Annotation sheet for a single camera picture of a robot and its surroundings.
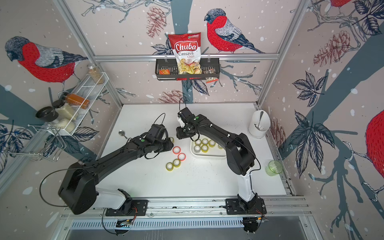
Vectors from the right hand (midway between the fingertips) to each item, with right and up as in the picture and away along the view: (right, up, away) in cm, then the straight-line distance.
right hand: (178, 135), depth 89 cm
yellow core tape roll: (-3, -3, 0) cm, 5 cm away
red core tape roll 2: (+2, -14, +4) cm, 15 cm away
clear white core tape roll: (+11, -10, +6) cm, 16 cm away
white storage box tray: (+23, -12, +7) cm, 26 cm away
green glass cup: (+57, -20, -1) cm, 61 cm away
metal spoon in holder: (+53, +12, +7) cm, 55 cm away
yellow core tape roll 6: (+16, -10, +7) cm, 20 cm away
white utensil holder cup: (+55, +6, +6) cm, 56 cm away
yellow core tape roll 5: (+17, -6, +9) cm, 20 cm away
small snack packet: (+20, +34, +2) cm, 39 cm away
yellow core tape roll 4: (+12, -6, +9) cm, 16 cm away
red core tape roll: (-2, -11, +5) cm, 12 cm away
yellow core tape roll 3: (-5, -19, -1) cm, 20 cm away
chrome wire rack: (-58, -4, -18) cm, 61 cm away
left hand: (-2, -4, -4) cm, 6 cm away
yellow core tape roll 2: (-2, -18, +1) cm, 18 cm away
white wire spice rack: (-53, +27, -3) cm, 59 cm away
